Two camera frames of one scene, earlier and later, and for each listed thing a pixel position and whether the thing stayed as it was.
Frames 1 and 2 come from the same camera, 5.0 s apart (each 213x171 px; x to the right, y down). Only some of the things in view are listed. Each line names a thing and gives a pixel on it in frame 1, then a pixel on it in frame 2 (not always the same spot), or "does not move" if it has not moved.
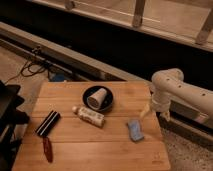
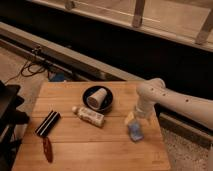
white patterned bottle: (91, 117) does not move
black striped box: (47, 125) does not move
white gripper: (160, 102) → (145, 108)
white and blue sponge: (135, 129) does not move
